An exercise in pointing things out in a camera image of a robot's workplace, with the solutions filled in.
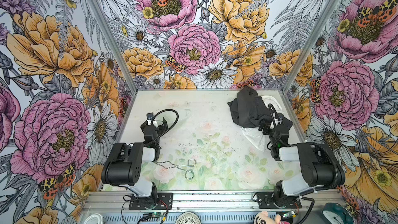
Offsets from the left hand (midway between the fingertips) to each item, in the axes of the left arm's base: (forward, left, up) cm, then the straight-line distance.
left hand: (156, 122), depth 94 cm
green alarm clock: (-46, -82, -1) cm, 94 cm away
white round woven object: (-46, -20, -5) cm, 51 cm away
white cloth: (-6, -60, -7) cm, 60 cm away
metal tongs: (-27, -20, -9) cm, 35 cm away
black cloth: (+7, -56, +3) cm, 57 cm away
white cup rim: (-46, +17, 0) cm, 49 cm away
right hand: (-1, -67, 0) cm, 67 cm away
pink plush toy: (-47, -52, 0) cm, 70 cm away
